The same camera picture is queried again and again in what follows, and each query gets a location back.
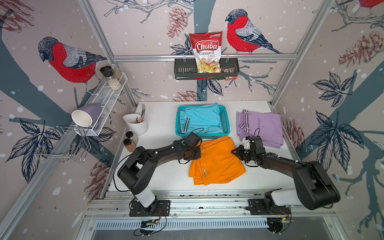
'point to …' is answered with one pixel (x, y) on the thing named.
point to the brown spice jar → (129, 145)
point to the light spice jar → (130, 134)
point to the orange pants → (217, 164)
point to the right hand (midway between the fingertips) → (231, 150)
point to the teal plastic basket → (224, 121)
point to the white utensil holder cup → (139, 128)
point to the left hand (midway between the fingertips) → (201, 152)
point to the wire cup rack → (67, 143)
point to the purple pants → (268, 126)
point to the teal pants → (204, 119)
